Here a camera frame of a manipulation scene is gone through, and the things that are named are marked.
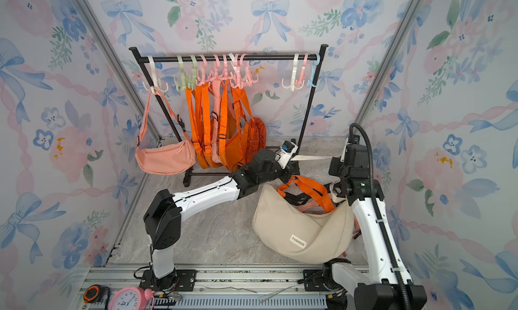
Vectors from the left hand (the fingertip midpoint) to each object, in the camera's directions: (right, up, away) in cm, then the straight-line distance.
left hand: (299, 160), depth 76 cm
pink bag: (-55, +1, +17) cm, 57 cm away
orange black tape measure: (-71, -46, -7) cm, 84 cm away
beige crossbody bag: (-1, -27, -5) cm, 27 cm away
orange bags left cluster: (-29, +12, +4) cm, 32 cm away
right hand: (+17, +1, -1) cm, 17 cm away
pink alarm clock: (-58, -47, -7) cm, 75 cm away
